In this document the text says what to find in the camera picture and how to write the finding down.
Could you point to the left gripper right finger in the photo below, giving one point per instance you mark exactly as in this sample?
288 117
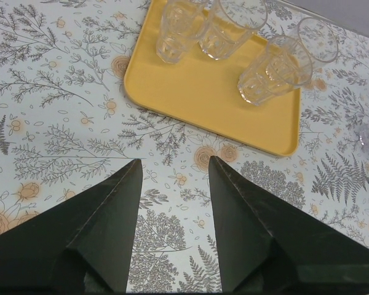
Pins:
265 244

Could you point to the floral patterned table mat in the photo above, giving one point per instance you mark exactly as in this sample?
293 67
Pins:
66 124

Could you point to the yellow plastic tray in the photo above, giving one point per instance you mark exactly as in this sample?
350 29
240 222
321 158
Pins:
203 92

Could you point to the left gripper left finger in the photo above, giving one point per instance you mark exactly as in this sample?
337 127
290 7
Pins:
90 234

